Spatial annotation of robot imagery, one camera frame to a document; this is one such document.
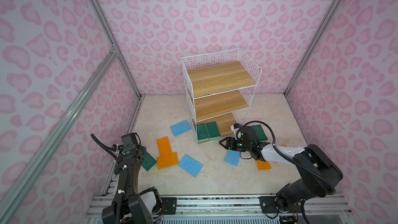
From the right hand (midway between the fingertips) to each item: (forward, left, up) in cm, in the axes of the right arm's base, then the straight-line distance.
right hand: (223, 142), depth 87 cm
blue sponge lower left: (-11, +18, -5) cm, 22 cm away
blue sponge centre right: (-6, -6, -6) cm, 10 cm away
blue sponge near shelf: (+13, +27, -6) cm, 30 cm away
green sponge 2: (+7, +12, -4) cm, 15 cm away
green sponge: (+10, +5, -5) cm, 12 cm away
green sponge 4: (-10, +42, -5) cm, 43 cm away
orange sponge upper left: (0, +35, -6) cm, 36 cm away
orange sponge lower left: (-8, +32, -7) cm, 34 cm away
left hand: (-6, +46, +2) cm, 47 cm away
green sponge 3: (+9, -24, -6) cm, 27 cm away
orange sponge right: (-10, -24, -7) cm, 26 cm away
